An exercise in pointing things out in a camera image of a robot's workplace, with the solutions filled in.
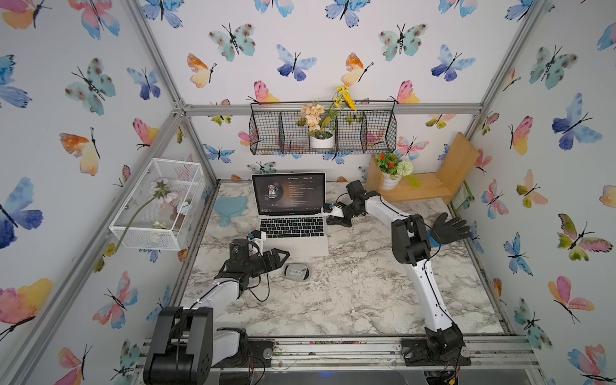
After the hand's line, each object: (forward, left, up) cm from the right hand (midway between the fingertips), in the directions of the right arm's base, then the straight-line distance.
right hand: (332, 215), depth 107 cm
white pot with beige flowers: (+13, +6, +34) cm, 37 cm away
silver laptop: (+1, +19, +3) cm, 19 cm away
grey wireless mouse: (-28, +13, +3) cm, 31 cm away
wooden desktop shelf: (+15, -50, +23) cm, 57 cm away
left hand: (-23, +17, +7) cm, 30 cm away
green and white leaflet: (+11, -57, +3) cm, 59 cm away
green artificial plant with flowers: (+10, -22, +21) cm, 32 cm away
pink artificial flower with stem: (-18, +52, +33) cm, 64 cm away
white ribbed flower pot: (+6, -22, +17) cm, 28 cm away
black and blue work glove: (-6, -50, 0) cm, 50 cm away
